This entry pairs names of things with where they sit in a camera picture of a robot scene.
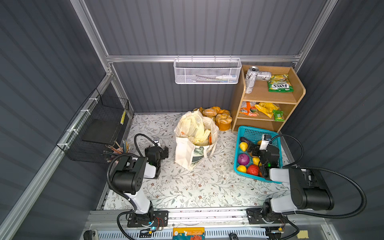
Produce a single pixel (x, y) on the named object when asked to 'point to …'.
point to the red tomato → (253, 169)
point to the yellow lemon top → (256, 160)
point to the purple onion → (243, 159)
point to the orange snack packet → (249, 108)
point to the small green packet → (278, 115)
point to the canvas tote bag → (189, 154)
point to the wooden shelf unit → (269, 95)
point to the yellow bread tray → (218, 110)
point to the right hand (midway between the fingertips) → (260, 143)
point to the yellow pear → (243, 146)
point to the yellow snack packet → (267, 108)
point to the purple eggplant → (243, 139)
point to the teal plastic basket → (249, 161)
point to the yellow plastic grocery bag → (200, 131)
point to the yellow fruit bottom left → (241, 168)
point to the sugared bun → (209, 112)
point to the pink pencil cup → (114, 150)
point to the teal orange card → (189, 233)
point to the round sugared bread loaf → (223, 121)
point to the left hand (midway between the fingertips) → (156, 147)
